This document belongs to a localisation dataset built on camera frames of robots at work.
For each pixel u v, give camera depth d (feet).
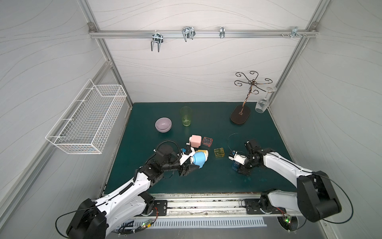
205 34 2.57
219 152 3.07
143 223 2.25
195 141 3.08
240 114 3.65
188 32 2.50
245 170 2.49
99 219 1.28
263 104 2.99
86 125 2.25
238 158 2.59
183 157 2.13
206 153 2.80
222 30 2.36
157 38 2.57
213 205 2.47
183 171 2.17
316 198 1.37
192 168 2.29
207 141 3.25
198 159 2.31
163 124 3.39
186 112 3.33
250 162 2.41
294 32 2.52
